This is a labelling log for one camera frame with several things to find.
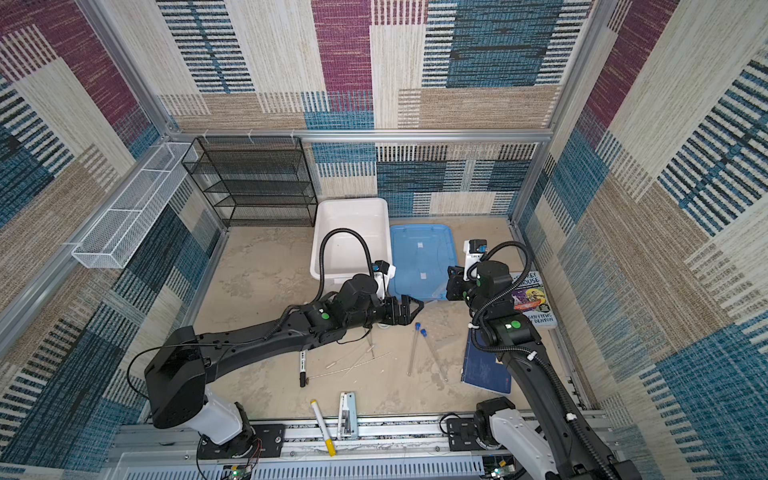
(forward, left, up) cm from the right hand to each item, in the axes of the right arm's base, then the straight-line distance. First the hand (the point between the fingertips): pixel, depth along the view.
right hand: (451, 273), depth 77 cm
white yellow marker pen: (-30, +33, -22) cm, 50 cm away
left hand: (-6, +10, -3) cm, 12 cm away
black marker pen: (-15, +40, -22) cm, 48 cm away
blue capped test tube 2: (-5, +6, -23) cm, 25 cm away
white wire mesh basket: (+4, +80, +11) cm, 81 cm away
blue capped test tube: (-4, +8, -23) cm, 25 cm away
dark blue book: (-17, -10, -22) cm, 29 cm away
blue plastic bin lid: (+23, +3, -22) cm, 33 cm away
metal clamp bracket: (-28, +27, -21) cm, 44 cm away
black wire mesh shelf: (+47, +63, -6) cm, 79 cm away
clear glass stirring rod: (-13, +22, -22) cm, 34 cm away
